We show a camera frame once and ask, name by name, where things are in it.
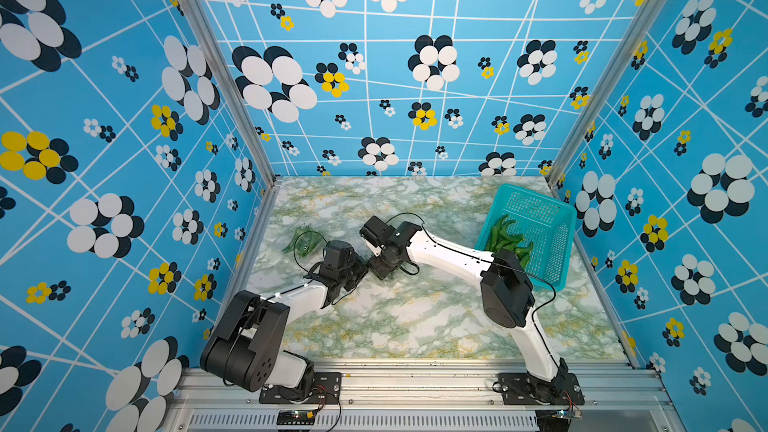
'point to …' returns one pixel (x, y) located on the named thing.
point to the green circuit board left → (295, 417)
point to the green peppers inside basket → (502, 238)
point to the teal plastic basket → (546, 223)
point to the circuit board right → (556, 420)
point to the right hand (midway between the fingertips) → (384, 263)
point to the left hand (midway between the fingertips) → (375, 260)
